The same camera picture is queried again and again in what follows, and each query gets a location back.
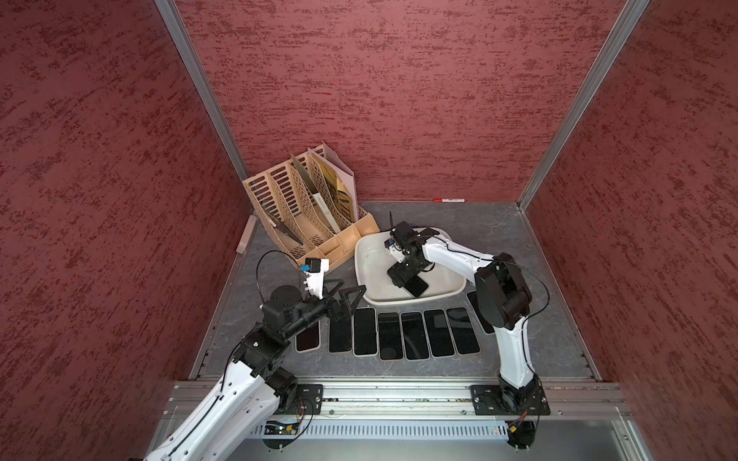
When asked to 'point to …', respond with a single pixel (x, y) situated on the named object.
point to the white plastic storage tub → (373, 259)
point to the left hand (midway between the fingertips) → (353, 291)
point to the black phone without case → (416, 286)
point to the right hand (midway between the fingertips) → (407, 276)
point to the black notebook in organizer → (282, 226)
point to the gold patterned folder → (341, 190)
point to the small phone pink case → (462, 331)
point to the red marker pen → (449, 201)
